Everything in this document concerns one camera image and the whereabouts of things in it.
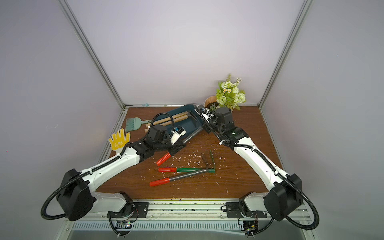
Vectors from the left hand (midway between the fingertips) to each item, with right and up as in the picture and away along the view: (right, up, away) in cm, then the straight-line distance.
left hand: (185, 143), depth 78 cm
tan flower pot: (+16, +26, +26) cm, 40 cm away
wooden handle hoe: (-14, +12, +25) cm, 31 cm away
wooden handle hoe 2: (-10, +12, +29) cm, 32 cm away
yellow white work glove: (-48, -3, +22) cm, 53 cm away
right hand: (+9, +16, -3) cm, 18 cm away
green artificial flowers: (+26, +27, +9) cm, 38 cm away
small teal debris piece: (-39, +25, +48) cm, 67 cm away
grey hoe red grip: (-9, -6, -4) cm, 12 cm away
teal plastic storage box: (+2, +8, +31) cm, 33 cm away
